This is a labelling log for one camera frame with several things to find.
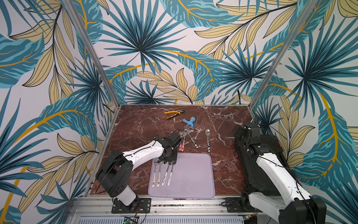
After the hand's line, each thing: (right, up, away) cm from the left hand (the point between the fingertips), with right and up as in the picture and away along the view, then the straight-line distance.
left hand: (171, 160), depth 85 cm
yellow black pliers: (+4, +30, +28) cm, 41 cm away
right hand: (+42, +19, -4) cm, 46 cm away
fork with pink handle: (+6, +15, +17) cm, 24 cm away
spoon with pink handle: (+9, +14, +16) cm, 23 cm away
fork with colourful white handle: (-10, -2, +3) cm, 10 cm away
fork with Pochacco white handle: (-3, -8, -3) cm, 9 cm away
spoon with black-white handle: (+26, +15, +17) cm, 34 cm away
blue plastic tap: (+14, +23, +21) cm, 34 cm away
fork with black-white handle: (+13, +16, +18) cm, 27 cm away
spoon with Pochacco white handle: (+1, -3, +1) cm, 3 cm away
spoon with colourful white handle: (-7, -2, +1) cm, 8 cm away
